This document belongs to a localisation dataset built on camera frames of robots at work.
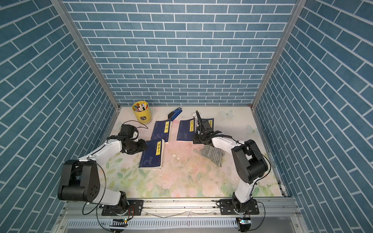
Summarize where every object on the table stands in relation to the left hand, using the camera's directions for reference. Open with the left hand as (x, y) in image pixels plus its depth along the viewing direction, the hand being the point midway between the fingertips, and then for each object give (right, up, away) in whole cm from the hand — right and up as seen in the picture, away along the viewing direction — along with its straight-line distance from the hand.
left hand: (147, 147), depth 90 cm
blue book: (+6, +10, +14) cm, 18 cm away
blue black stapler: (+14, +21, +21) cm, 33 cm away
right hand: (+31, +5, +5) cm, 32 cm away
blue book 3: (+4, -6, -2) cm, 7 cm away
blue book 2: (+24, +9, +15) cm, 30 cm away
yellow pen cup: (-7, +23, +11) cm, 27 cm away
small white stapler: (+30, +21, +21) cm, 42 cm away
